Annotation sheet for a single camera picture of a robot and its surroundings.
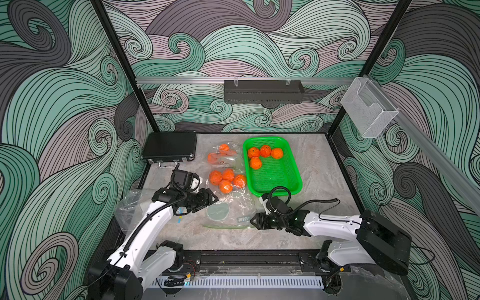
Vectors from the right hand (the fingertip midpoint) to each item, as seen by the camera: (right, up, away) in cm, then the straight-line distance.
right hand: (252, 224), depth 82 cm
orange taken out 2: (+10, +33, +22) cm, 41 cm away
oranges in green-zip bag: (-12, +18, +11) cm, 24 cm away
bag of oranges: (-13, +29, +7) cm, 32 cm away
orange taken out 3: (+16, +31, +22) cm, 42 cm away
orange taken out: (+2, +32, +22) cm, 39 cm away
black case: (-51, +35, +31) cm, 69 cm away
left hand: (-17, +12, -5) cm, 22 cm away
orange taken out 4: (+3, +26, +16) cm, 31 cm away
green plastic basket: (+13, +21, +19) cm, 31 cm away
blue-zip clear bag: (-54, +7, +1) cm, 55 cm away
